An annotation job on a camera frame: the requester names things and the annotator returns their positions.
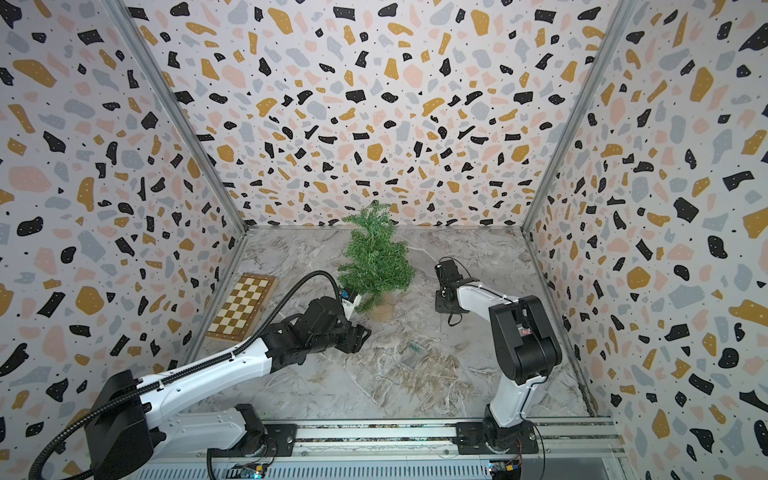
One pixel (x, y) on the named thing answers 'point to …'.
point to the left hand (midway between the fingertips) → (366, 328)
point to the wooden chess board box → (243, 307)
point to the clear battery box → (414, 356)
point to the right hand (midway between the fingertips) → (450, 303)
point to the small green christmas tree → (378, 265)
